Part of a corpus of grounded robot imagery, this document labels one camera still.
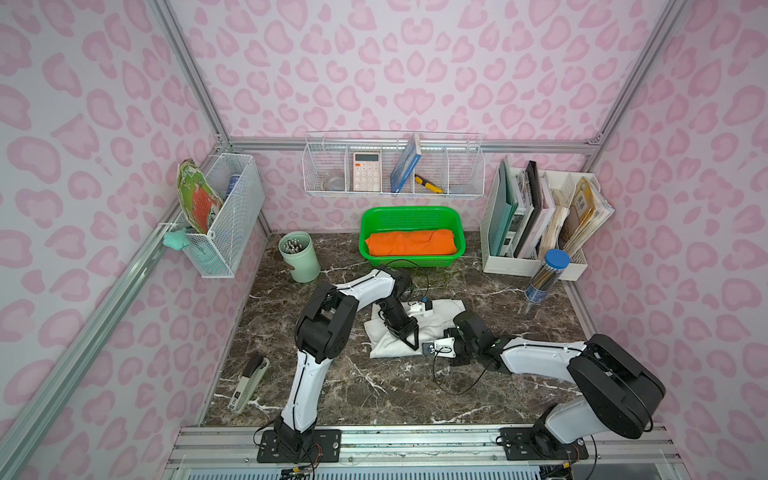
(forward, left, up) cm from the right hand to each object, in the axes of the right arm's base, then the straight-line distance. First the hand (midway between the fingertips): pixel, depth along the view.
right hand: (442, 336), depth 91 cm
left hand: (-1, +10, +1) cm, 10 cm away
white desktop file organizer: (+29, -25, +24) cm, 45 cm away
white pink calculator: (+41, +24, +30) cm, 57 cm away
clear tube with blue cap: (+15, -32, +17) cm, 39 cm away
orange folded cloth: (+32, +7, +7) cm, 34 cm away
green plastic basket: (+45, +24, +5) cm, 52 cm away
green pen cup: (+20, +45, +16) cm, 52 cm away
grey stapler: (-14, +53, +4) cm, 55 cm away
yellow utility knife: (+41, +4, +25) cm, 48 cm away
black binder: (+32, -28, +28) cm, 50 cm away
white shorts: (+2, +3, +2) cm, 4 cm away
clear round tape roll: (+37, +33, +29) cm, 57 cm away
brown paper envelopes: (+31, -45, +21) cm, 58 cm away
